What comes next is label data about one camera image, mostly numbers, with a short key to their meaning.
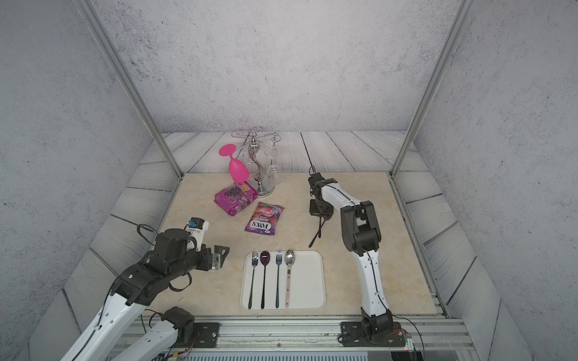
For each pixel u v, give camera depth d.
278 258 0.91
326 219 1.02
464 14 0.70
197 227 0.63
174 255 0.53
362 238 0.61
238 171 1.01
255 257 0.91
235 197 1.05
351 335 0.73
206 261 0.62
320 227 1.00
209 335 0.73
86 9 0.70
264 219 0.99
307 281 0.84
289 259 0.88
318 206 0.90
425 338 0.72
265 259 0.89
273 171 0.99
